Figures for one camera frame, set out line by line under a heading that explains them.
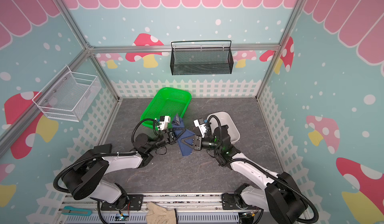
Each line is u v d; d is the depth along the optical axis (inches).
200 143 25.1
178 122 28.0
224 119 41.5
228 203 29.2
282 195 16.0
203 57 37.1
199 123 26.9
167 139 25.9
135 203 29.3
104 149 37.0
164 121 28.1
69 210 28.4
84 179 17.4
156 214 28.0
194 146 26.1
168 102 47.0
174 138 26.5
